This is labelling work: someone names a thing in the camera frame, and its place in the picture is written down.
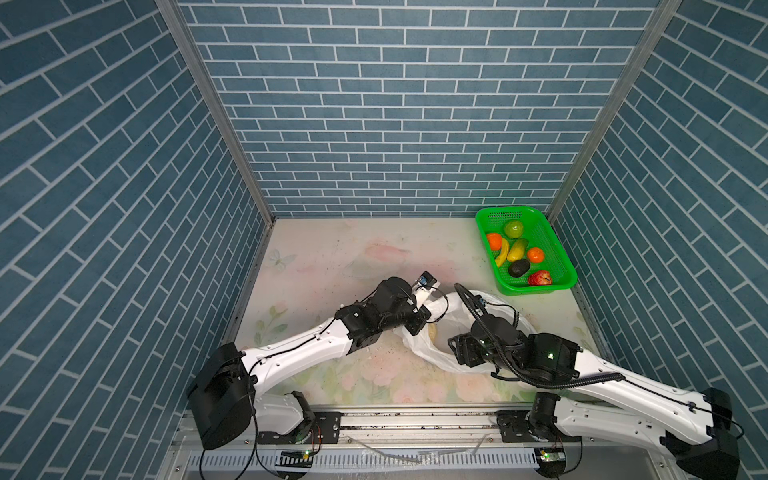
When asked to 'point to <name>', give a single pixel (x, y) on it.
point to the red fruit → (539, 278)
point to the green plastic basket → (539, 234)
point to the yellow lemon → (518, 250)
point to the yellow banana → (503, 252)
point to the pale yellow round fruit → (432, 329)
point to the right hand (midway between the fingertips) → (453, 337)
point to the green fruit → (514, 229)
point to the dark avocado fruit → (518, 267)
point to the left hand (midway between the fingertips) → (432, 306)
